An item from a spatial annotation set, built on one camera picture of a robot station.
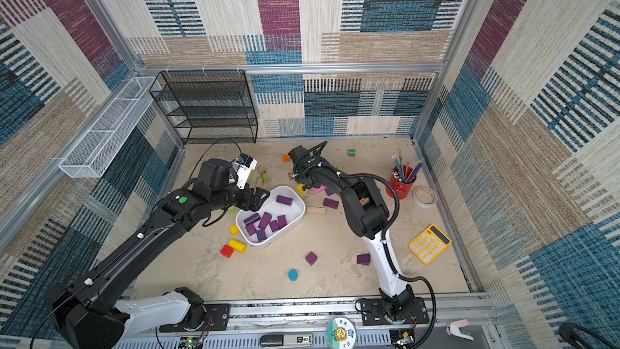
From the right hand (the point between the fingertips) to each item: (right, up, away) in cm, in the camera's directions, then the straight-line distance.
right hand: (311, 180), depth 103 cm
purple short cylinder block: (-11, -8, -6) cm, 14 cm away
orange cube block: (-12, +9, +12) cm, 19 cm away
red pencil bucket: (+36, +1, -6) cm, 36 cm away
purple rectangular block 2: (-18, -15, -9) cm, 25 cm away
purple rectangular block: (+7, -9, -6) cm, 13 cm away
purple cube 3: (0, -25, -20) cm, 32 cm away
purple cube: (-22, -17, -14) cm, 31 cm away
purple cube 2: (-14, -16, -13) cm, 25 cm away
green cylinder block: (+19, +12, +13) cm, 26 cm away
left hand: (-16, -1, -27) cm, 32 cm away
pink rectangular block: (+3, -4, -2) cm, 5 cm away
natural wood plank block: (+1, -11, -8) cm, 14 cm away
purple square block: (+7, -5, -1) cm, 9 cm away
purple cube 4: (+18, -26, -18) cm, 36 cm away
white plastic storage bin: (-11, -10, -6) cm, 16 cm away
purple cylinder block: (-22, -14, -11) cm, 28 cm away
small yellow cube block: (-28, -17, -15) cm, 36 cm away
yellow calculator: (+42, -21, -16) cm, 50 cm away
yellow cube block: (-5, -3, -4) cm, 7 cm away
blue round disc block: (-6, -30, -22) cm, 37 cm away
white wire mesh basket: (-63, +11, -30) cm, 70 cm away
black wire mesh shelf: (-46, +32, +6) cm, 57 cm away
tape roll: (+45, -7, -4) cm, 46 cm away
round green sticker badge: (+8, -37, -39) cm, 54 cm away
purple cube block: (-18, -18, -15) cm, 30 cm away
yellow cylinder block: (-26, -22, -17) cm, 38 cm away
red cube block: (-29, -23, -17) cm, 41 cm away
